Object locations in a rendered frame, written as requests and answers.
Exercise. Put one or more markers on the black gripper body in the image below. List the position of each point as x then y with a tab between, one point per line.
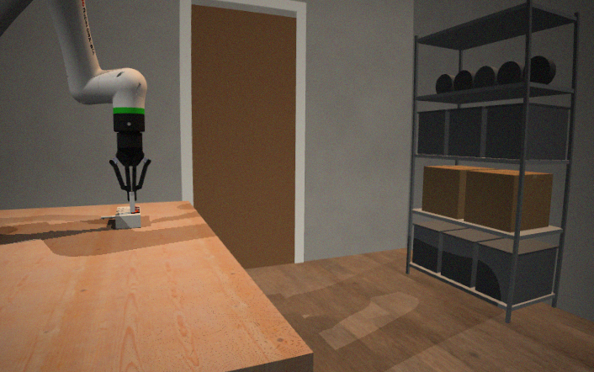
129	144

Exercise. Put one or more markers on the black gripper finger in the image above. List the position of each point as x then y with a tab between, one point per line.
114	163
143	173

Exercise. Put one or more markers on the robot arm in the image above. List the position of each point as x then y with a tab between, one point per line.
125	88

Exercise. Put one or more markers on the beige power strip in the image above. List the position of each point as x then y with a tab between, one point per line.
126	219

